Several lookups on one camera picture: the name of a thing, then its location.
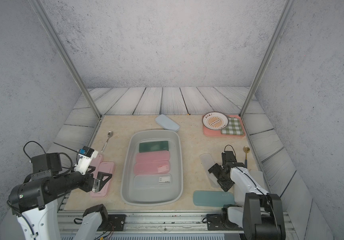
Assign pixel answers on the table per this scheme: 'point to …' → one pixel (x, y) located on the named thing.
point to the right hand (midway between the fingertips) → (215, 177)
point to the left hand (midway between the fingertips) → (102, 170)
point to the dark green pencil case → (153, 146)
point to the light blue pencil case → (167, 123)
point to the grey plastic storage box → (153, 197)
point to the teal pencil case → (213, 198)
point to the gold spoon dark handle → (246, 149)
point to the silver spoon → (110, 134)
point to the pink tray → (209, 132)
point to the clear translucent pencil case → (152, 180)
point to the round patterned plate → (215, 120)
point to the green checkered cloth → (234, 127)
